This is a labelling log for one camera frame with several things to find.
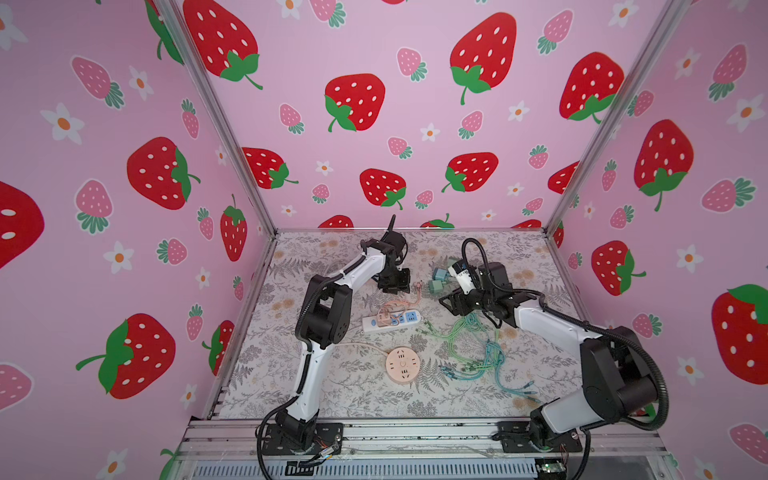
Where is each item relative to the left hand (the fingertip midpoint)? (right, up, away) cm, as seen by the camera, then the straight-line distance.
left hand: (408, 289), depth 98 cm
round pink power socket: (-2, -20, -14) cm, 25 cm away
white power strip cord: (-14, -16, -8) cm, 23 cm away
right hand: (+12, -1, -9) cm, 15 cm away
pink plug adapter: (-8, -8, -10) cm, 15 cm away
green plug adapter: (+10, 0, +3) cm, 10 cm away
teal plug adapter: (+11, +5, +6) cm, 14 cm away
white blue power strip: (-2, -9, -5) cm, 10 cm away
